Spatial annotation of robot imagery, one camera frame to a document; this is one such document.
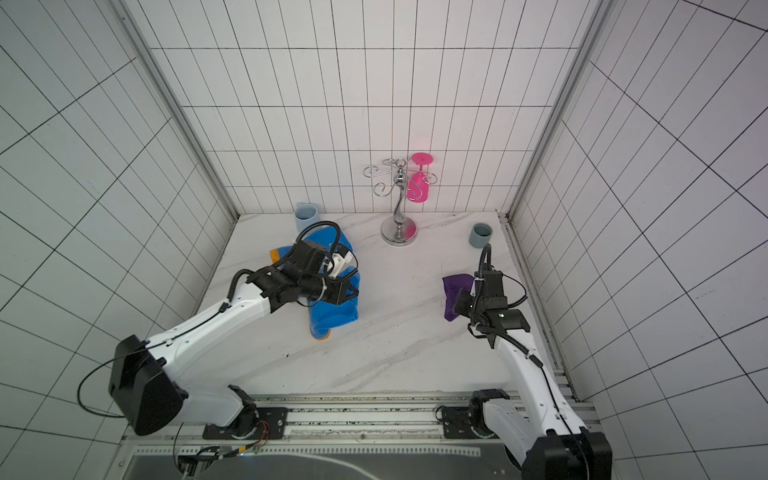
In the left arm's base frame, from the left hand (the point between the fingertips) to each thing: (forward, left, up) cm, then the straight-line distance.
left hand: (351, 299), depth 77 cm
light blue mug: (+45, +23, -14) cm, 52 cm away
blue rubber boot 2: (-3, +7, -2) cm, 8 cm away
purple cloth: (+7, -28, -4) cm, 30 cm away
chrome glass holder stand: (+39, -14, -16) cm, 44 cm away
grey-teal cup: (+33, -43, -12) cm, 56 cm away
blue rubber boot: (+34, +15, -16) cm, 40 cm away
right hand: (+5, -31, -5) cm, 32 cm away
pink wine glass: (+44, -20, +2) cm, 49 cm away
